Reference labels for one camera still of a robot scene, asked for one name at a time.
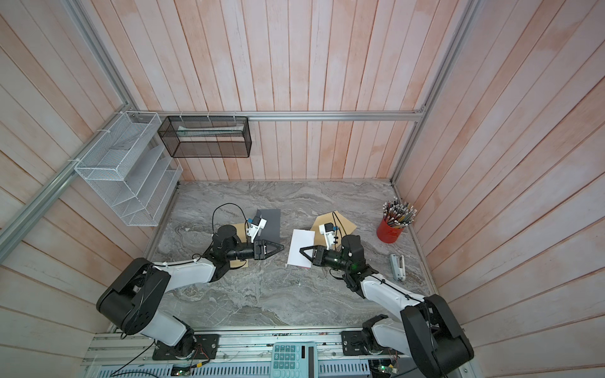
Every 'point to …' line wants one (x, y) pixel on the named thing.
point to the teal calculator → (295, 360)
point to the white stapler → (398, 267)
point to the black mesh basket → (206, 136)
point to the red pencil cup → (388, 234)
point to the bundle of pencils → (399, 215)
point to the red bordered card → (301, 239)
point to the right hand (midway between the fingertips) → (302, 250)
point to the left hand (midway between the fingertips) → (281, 251)
